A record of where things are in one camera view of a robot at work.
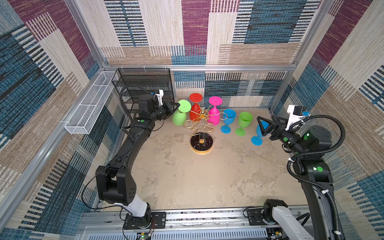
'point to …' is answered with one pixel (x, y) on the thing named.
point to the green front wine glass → (244, 120)
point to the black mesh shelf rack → (156, 81)
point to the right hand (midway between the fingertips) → (264, 119)
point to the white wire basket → (83, 119)
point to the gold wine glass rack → (201, 142)
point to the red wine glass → (195, 112)
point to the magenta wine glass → (214, 115)
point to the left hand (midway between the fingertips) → (181, 101)
